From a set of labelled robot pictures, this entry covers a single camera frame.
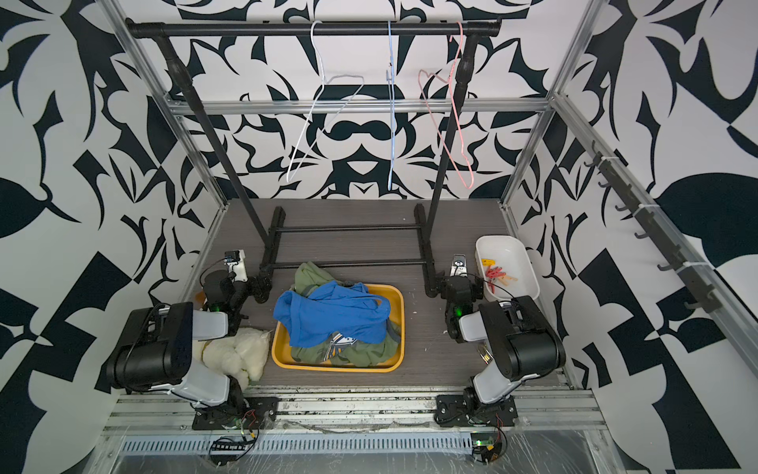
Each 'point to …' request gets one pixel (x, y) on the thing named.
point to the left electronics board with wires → (225, 451)
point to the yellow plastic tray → (282, 347)
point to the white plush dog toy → (242, 354)
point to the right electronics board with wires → (488, 446)
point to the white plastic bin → (504, 269)
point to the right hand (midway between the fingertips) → (461, 268)
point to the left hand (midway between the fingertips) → (252, 263)
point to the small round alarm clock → (485, 354)
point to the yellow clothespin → (488, 262)
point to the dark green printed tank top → (343, 348)
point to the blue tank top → (329, 307)
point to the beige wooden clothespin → (504, 278)
